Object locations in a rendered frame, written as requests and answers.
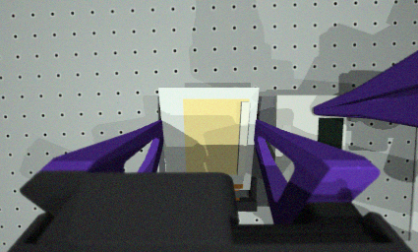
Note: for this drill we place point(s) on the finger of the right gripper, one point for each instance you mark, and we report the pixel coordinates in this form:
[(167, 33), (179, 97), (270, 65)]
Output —
[(402, 109), (398, 80)]

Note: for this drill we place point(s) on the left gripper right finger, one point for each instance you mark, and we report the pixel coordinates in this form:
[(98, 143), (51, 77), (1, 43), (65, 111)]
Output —
[(322, 173)]

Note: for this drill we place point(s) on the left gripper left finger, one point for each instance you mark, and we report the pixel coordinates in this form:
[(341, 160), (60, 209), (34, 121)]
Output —
[(111, 155)]

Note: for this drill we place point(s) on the white bar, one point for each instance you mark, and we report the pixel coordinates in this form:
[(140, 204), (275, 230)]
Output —
[(243, 132)]

